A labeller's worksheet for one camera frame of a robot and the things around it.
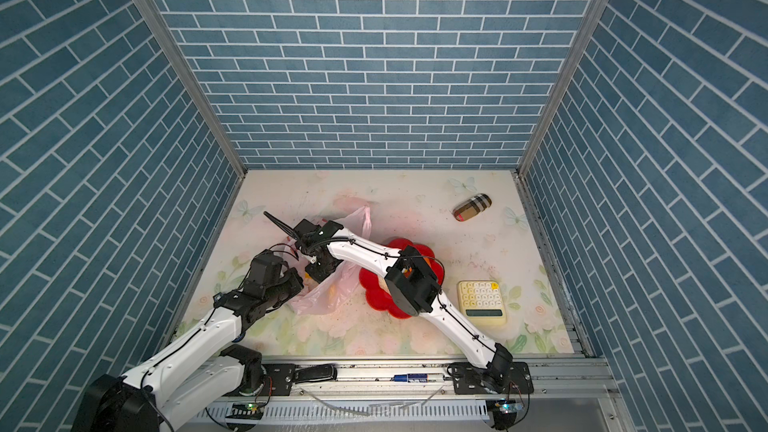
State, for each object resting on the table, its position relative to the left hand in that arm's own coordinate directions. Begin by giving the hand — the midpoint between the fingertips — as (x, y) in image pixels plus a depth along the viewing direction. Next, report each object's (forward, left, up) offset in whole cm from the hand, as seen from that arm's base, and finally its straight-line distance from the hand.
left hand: (306, 277), depth 86 cm
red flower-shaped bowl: (-5, -22, -4) cm, 23 cm away
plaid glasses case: (+26, -54, 0) cm, 60 cm away
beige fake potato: (-2, -22, 0) cm, 23 cm away
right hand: (+2, -2, -4) cm, 5 cm away
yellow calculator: (-8, -51, -2) cm, 51 cm away
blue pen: (-26, -30, -4) cm, 39 cm away
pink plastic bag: (-3, -8, -3) cm, 9 cm away
